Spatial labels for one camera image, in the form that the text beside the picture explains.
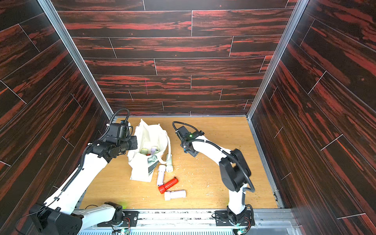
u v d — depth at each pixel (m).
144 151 0.94
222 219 0.73
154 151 0.93
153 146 0.99
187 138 0.65
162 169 0.88
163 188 0.81
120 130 0.58
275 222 0.73
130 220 0.73
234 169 0.49
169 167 0.89
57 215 0.37
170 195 0.80
